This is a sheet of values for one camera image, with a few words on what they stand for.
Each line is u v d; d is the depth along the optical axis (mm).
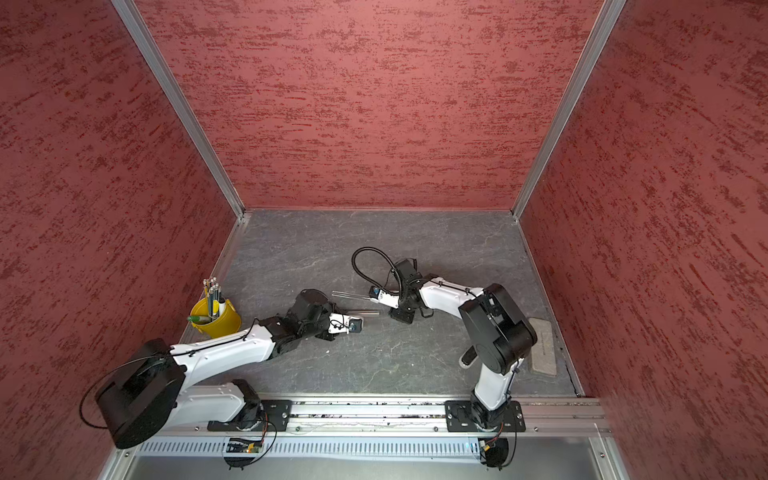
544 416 762
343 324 715
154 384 419
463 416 741
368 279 812
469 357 794
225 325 818
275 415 742
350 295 979
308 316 673
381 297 831
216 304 812
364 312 942
